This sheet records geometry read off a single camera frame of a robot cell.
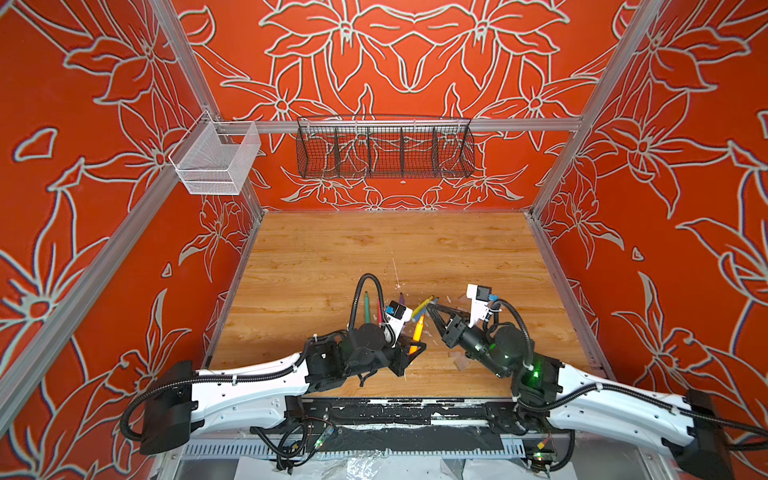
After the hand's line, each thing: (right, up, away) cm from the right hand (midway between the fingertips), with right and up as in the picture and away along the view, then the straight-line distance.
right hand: (424, 309), depth 66 cm
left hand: (+1, -9, +2) cm, 9 cm away
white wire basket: (-62, +38, +22) cm, 76 cm away
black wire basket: (-8, +47, +32) cm, 57 cm away
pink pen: (-10, 0, -4) cm, 11 cm away
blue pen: (0, 0, +1) cm, 1 cm away
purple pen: (-3, -3, +29) cm, 30 cm away
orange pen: (-1, -6, +1) cm, 6 cm away
